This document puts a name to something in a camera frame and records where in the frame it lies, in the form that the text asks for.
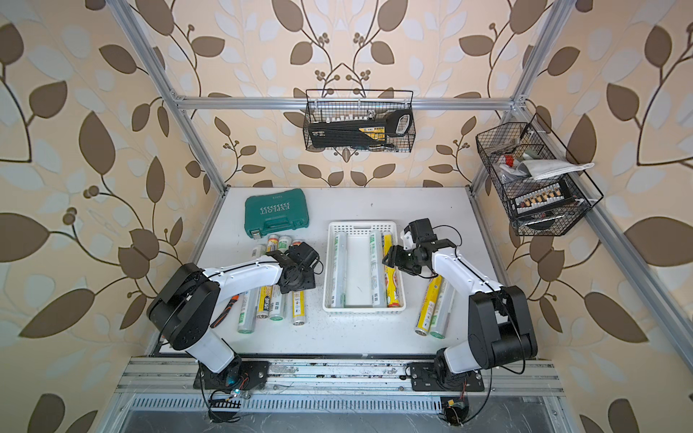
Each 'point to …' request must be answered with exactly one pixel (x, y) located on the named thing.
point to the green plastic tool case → (273, 212)
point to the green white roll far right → (442, 308)
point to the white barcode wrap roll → (248, 309)
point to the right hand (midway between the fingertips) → (391, 262)
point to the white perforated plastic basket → (356, 280)
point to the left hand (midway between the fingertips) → (307, 283)
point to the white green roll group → (377, 264)
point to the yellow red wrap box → (391, 279)
